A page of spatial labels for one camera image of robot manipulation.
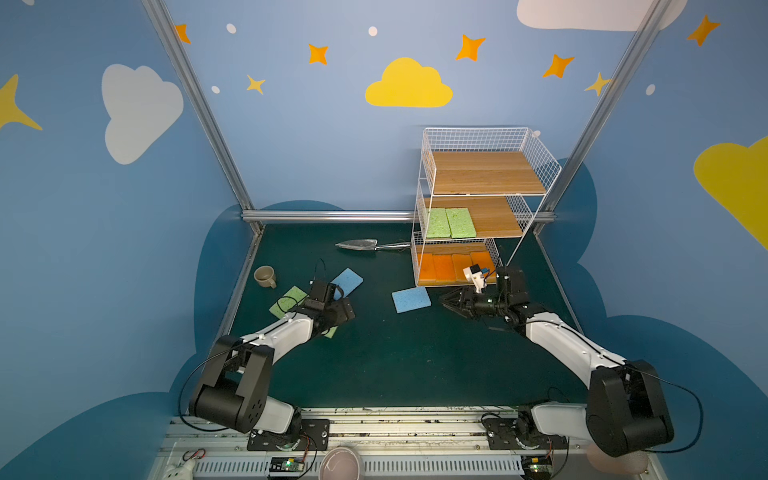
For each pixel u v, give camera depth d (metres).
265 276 1.02
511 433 0.74
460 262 1.07
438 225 0.86
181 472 0.67
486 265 0.81
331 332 0.91
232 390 0.43
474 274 0.80
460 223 0.87
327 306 0.75
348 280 1.04
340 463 0.73
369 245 1.15
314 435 0.74
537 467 0.72
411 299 0.99
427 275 1.05
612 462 0.66
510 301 0.68
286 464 0.71
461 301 0.75
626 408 0.42
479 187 0.76
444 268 1.08
